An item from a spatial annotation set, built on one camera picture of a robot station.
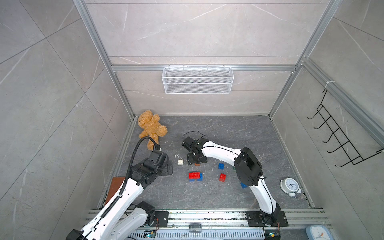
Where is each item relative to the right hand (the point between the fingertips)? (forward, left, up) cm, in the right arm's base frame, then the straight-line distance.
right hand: (195, 161), depth 93 cm
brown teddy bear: (+23, +31, +7) cm, 39 cm away
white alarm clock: (-17, -52, +2) cm, 55 cm away
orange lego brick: (-2, -1, -1) cm, 2 cm away
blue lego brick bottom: (-10, -3, 0) cm, 11 cm away
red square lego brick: (-11, -16, +2) cm, 19 cm away
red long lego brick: (-11, +1, +4) cm, 11 cm away
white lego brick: (0, +10, 0) cm, 10 cm away
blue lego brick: (-12, +2, 0) cm, 12 cm away
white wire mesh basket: (+46, +9, +29) cm, 55 cm away
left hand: (-8, +17, +14) cm, 23 cm away
